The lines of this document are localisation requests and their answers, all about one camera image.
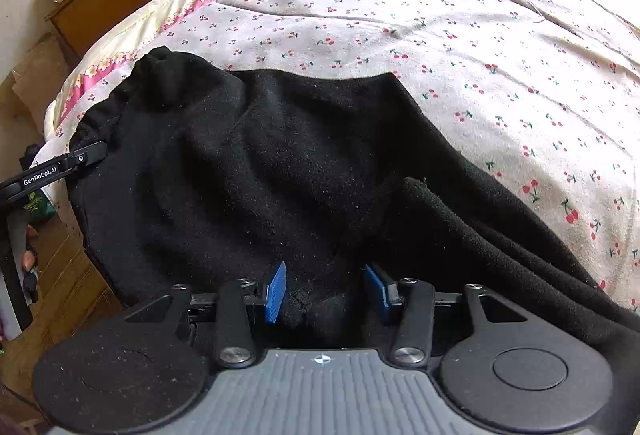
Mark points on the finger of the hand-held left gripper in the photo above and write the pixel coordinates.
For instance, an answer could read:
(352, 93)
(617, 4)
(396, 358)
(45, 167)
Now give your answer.
(55, 170)

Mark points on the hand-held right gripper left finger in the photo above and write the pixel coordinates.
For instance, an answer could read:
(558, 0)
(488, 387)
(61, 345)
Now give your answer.
(275, 295)

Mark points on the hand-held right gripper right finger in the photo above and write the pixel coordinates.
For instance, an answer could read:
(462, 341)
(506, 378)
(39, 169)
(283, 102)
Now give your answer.
(381, 295)

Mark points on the black pants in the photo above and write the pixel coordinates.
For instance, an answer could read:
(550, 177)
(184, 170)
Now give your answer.
(250, 165)

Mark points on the person's left hand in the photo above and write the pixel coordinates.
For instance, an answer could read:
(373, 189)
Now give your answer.
(31, 260)

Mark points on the green printed cloth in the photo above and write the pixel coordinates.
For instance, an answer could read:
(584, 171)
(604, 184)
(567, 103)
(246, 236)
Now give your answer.
(41, 207)

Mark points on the cardboard box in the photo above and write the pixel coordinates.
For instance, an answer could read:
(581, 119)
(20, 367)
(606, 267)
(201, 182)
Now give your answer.
(42, 80)

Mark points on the cream pink floral bedspread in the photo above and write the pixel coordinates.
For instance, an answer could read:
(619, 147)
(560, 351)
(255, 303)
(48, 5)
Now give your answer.
(95, 70)

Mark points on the bed with floral sheet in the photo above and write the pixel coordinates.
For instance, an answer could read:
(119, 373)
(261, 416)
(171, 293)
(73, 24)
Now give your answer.
(450, 40)

